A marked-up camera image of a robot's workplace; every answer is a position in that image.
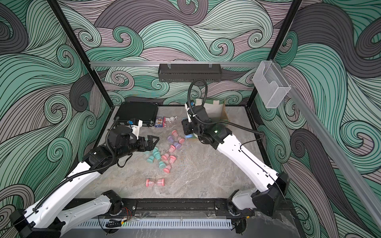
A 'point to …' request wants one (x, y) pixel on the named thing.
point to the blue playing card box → (159, 121)
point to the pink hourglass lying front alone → (161, 182)
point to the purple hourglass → (170, 139)
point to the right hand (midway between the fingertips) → (184, 122)
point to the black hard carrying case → (147, 112)
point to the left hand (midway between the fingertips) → (151, 136)
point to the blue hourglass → (189, 136)
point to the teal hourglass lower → (161, 165)
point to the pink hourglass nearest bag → (174, 133)
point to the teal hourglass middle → (156, 154)
